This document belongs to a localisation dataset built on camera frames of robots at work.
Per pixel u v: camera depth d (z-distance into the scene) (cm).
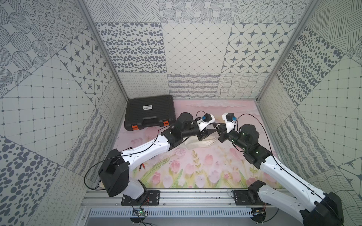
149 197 73
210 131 70
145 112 107
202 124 62
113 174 41
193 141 84
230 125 63
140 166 85
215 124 69
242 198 73
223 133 64
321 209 39
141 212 70
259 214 72
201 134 65
